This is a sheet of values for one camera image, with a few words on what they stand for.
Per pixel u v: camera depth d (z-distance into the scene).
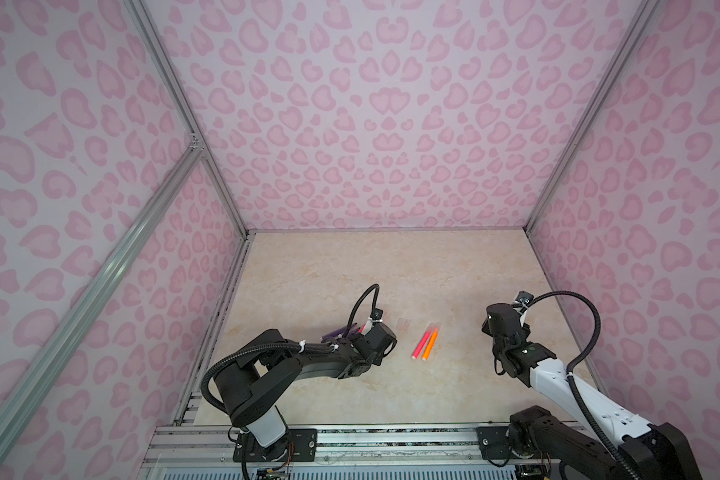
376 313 0.80
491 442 0.73
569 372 0.53
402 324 0.95
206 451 0.74
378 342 0.69
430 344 0.90
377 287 0.74
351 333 0.96
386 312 0.98
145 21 0.70
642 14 0.69
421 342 0.90
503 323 0.63
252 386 0.45
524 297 0.72
